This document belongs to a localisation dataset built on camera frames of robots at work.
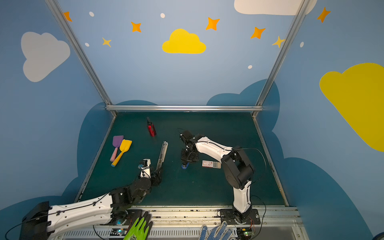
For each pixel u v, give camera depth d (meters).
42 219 0.44
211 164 0.93
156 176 0.70
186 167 0.92
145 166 0.68
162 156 0.96
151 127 0.99
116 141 1.02
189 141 0.70
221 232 0.69
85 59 0.88
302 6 0.70
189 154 0.75
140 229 0.70
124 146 1.01
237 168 0.50
